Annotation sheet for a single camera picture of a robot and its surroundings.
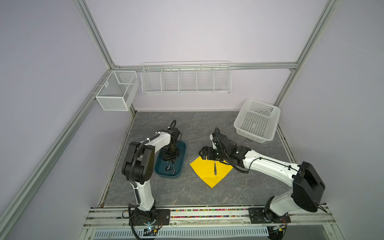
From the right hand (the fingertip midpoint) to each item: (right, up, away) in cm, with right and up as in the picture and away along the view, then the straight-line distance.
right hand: (204, 154), depth 82 cm
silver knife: (-18, -12, +7) cm, 23 cm away
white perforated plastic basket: (+43, +20, +33) cm, 58 cm away
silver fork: (+7, -10, +9) cm, 15 cm away
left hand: (-18, -6, +9) cm, 21 cm away
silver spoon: (-21, -9, +7) cm, 24 cm away
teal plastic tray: (-26, -8, +9) cm, 29 cm away
